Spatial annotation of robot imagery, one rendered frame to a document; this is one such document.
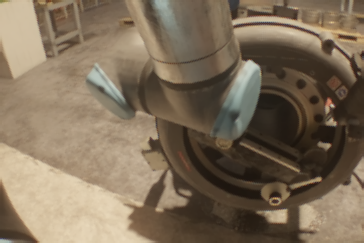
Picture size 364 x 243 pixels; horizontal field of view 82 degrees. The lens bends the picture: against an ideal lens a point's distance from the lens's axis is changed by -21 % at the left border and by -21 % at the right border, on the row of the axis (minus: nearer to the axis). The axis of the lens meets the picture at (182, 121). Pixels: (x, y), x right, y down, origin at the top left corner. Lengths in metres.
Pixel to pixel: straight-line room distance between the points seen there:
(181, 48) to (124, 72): 0.13
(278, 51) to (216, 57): 0.46
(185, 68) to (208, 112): 0.06
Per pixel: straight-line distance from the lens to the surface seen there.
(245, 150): 0.81
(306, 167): 0.92
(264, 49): 0.67
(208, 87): 0.23
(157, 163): 1.02
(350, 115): 0.63
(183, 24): 0.19
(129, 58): 0.33
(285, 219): 1.38
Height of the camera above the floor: 1.12
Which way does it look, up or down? 34 degrees down
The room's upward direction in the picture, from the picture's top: 5 degrees counter-clockwise
